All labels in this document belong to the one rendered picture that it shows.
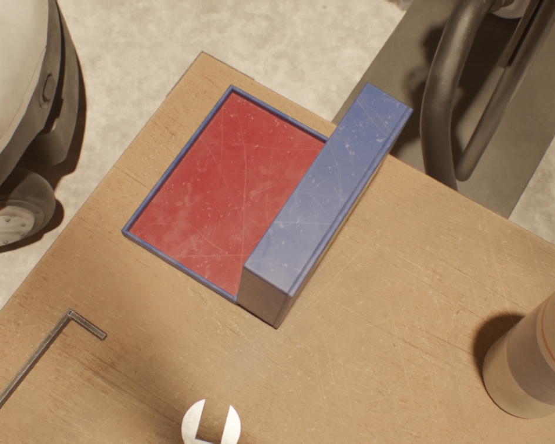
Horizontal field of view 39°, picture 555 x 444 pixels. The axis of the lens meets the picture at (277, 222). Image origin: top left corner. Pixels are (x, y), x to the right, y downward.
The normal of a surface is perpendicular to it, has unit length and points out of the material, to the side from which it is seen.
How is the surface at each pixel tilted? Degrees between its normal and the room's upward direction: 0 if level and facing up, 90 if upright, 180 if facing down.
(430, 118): 53
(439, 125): 49
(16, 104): 90
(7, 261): 0
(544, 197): 0
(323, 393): 0
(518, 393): 90
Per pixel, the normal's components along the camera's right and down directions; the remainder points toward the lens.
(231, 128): 0.00, -0.37
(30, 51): 0.99, 0.15
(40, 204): 0.30, 0.88
